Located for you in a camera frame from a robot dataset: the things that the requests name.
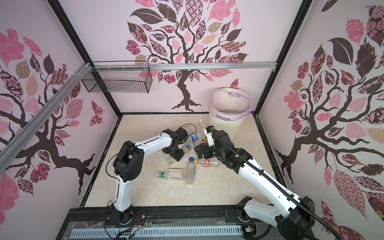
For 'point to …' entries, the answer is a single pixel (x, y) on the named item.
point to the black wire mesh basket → (121, 77)
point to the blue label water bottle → (188, 148)
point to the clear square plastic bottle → (190, 171)
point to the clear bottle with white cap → (202, 124)
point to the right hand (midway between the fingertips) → (202, 144)
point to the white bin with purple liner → (229, 110)
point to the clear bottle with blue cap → (195, 136)
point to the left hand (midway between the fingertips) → (173, 156)
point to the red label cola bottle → (207, 163)
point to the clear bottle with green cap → (177, 174)
